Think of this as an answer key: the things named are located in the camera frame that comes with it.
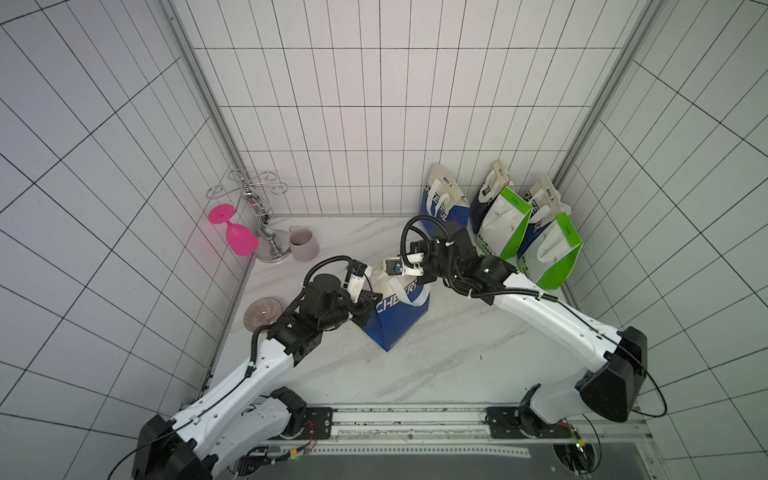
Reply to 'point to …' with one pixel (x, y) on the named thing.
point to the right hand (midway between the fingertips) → (407, 238)
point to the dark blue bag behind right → (546, 203)
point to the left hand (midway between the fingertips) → (375, 302)
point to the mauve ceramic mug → (304, 246)
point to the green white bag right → (548, 259)
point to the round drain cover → (261, 312)
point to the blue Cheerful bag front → (403, 305)
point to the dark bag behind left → (493, 184)
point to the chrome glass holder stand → (273, 244)
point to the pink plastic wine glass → (241, 240)
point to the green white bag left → (503, 224)
